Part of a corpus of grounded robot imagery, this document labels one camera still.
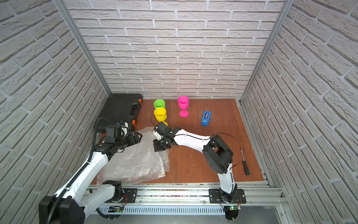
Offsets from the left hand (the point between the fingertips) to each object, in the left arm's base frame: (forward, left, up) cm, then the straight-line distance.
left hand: (138, 134), depth 82 cm
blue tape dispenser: (+21, -45, -8) cm, 50 cm away
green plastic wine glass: (+27, -10, 0) cm, 28 cm away
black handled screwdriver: (-16, -66, -12) cm, 69 cm away
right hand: (-6, -11, -7) cm, 14 cm away
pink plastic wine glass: (+29, -28, 0) cm, 40 cm away
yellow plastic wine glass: (+18, -11, -1) cm, 21 cm away
